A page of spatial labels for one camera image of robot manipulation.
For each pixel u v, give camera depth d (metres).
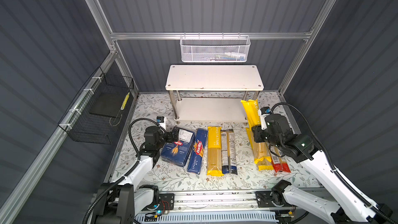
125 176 0.46
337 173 0.41
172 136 0.78
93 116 0.71
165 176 0.81
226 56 0.91
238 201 0.75
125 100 0.80
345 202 0.37
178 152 0.83
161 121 0.75
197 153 0.86
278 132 0.52
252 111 0.72
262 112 0.63
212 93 1.20
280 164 0.82
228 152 0.87
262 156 0.67
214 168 0.82
